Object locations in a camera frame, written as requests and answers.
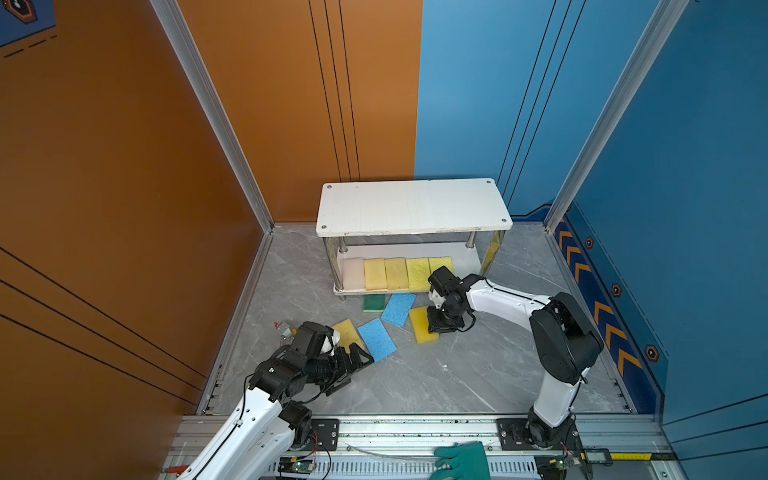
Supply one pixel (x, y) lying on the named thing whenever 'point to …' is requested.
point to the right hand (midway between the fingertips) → (429, 330)
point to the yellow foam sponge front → (375, 274)
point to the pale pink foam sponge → (353, 271)
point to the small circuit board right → (553, 467)
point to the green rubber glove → (467, 461)
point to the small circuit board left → (291, 464)
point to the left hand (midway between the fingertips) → (365, 366)
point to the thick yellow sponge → (421, 326)
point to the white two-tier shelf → (463, 219)
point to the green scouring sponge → (374, 302)
